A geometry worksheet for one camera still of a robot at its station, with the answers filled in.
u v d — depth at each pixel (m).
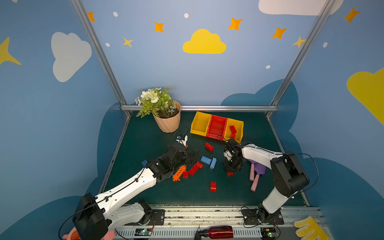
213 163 0.91
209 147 0.99
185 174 0.88
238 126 1.11
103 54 0.86
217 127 1.11
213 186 0.84
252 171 0.89
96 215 0.38
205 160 0.93
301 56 0.87
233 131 1.10
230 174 0.88
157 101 0.88
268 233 0.71
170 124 1.02
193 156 0.69
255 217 0.73
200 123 1.12
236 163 0.78
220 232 0.67
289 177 0.47
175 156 0.56
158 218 0.74
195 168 0.90
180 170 0.89
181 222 0.73
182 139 0.67
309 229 0.70
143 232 0.71
